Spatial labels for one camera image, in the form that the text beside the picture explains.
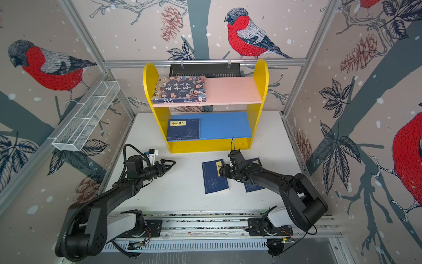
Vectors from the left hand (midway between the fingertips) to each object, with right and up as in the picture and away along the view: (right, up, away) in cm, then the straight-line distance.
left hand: (172, 165), depth 83 cm
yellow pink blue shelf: (+30, +24, +13) cm, 41 cm away
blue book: (+5, +18, +8) cm, 20 cm away
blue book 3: (+41, -12, +3) cm, 43 cm away
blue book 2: (+21, -10, +4) cm, 24 cm away
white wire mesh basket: (-41, +20, -10) cm, 46 cm away
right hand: (+26, -6, +6) cm, 27 cm away
